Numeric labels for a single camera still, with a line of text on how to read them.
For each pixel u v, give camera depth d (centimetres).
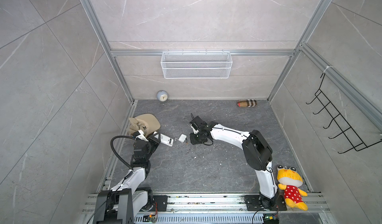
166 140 85
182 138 98
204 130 70
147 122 104
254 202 73
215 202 75
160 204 73
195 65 101
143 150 66
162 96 114
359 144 58
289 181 75
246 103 114
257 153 52
